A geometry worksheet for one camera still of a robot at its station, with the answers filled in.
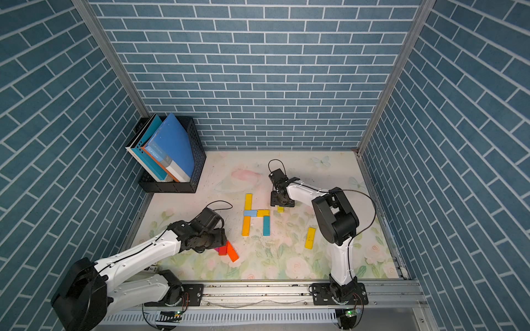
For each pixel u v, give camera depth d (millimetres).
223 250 823
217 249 823
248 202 989
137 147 817
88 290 407
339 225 532
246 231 890
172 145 999
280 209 959
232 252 840
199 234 648
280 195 742
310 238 869
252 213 953
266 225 911
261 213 940
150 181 968
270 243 868
